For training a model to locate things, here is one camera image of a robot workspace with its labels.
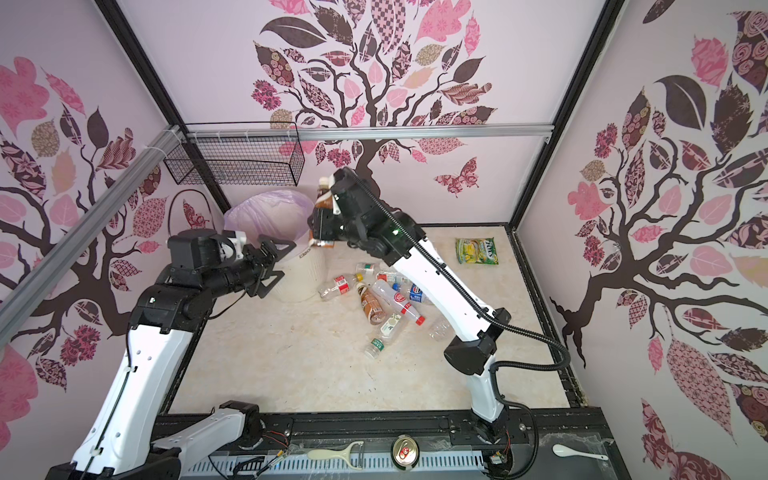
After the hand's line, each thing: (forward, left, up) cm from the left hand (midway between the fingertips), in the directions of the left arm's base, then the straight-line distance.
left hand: (292, 263), depth 65 cm
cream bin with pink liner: (+30, +13, -14) cm, 36 cm away
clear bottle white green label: (-2, -21, -30) cm, 37 cm away
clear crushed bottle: (0, -38, -35) cm, 51 cm away
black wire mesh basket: (+46, +28, -1) cm, 54 cm away
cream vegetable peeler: (-32, -11, -33) cm, 47 cm away
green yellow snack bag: (+30, -54, -32) cm, 70 cm away
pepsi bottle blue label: (+11, -30, -30) cm, 44 cm away
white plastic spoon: (-32, -64, -34) cm, 79 cm away
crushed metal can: (-33, -25, -23) cm, 47 cm away
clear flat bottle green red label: (+22, -13, -32) cm, 41 cm away
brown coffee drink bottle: (+3, -17, -30) cm, 34 cm away
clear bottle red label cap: (+9, -24, -30) cm, 39 cm away
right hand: (+9, -6, +6) cm, 12 cm away
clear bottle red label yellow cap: (+14, -5, -31) cm, 34 cm away
